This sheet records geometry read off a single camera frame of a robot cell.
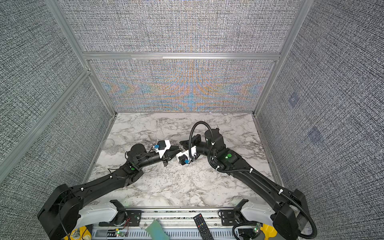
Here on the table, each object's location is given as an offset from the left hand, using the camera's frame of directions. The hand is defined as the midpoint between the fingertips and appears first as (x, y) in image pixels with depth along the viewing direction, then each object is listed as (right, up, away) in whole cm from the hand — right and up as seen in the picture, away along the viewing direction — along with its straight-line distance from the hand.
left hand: (180, 148), depth 71 cm
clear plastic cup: (-50, -1, +27) cm, 56 cm away
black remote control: (+11, -38, -1) cm, 39 cm away
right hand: (+1, +6, 0) cm, 6 cm away
